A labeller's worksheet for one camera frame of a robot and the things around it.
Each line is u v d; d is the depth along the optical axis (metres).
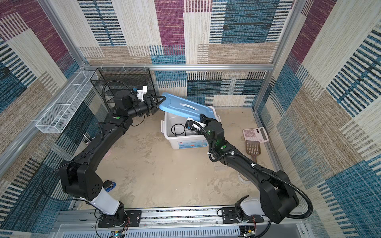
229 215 0.73
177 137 0.91
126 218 0.73
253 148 0.99
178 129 1.02
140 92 0.72
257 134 1.02
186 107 0.81
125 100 0.61
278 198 0.41
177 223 0.73
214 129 0.59
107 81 0.99
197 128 0.67
